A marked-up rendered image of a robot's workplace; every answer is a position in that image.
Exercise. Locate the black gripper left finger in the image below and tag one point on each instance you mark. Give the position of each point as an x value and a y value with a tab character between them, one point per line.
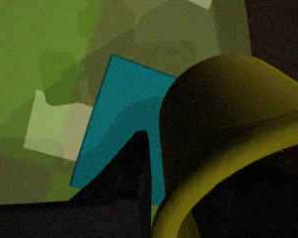
115	204

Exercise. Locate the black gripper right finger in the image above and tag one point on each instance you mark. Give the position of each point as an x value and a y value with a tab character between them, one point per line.
257	201

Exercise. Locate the yellow cup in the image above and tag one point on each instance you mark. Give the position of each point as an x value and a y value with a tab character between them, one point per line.
217	117

